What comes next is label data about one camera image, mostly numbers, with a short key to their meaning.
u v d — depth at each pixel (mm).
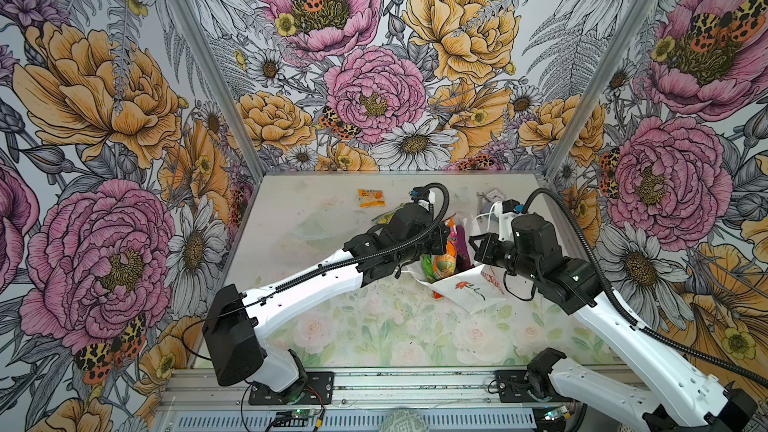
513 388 734
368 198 1116
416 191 645
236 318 411
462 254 745
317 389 735
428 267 792
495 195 1131
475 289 760
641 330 430
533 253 521
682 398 389
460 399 740
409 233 530
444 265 686
